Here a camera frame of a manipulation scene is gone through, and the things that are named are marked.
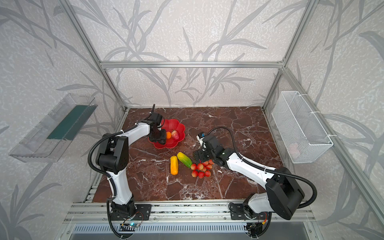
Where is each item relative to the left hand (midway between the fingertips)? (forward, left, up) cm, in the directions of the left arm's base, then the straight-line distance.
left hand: (164, 133), depth 100 cm
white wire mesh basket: (-23, -68, +32) cm, 78 cm away
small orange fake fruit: (-2, -3, 0) cm, 3 cm away
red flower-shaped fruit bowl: (+9, -3, -3) cm, 10 cm away
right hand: (-14, -24, +8) cm, 29 cm away
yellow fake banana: (-22, -9, 0) cm, 24 cm away
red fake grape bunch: (-25, -26, 0) cm, 36 cm away
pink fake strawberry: (-1, -7, 0) cm, 7 cm away
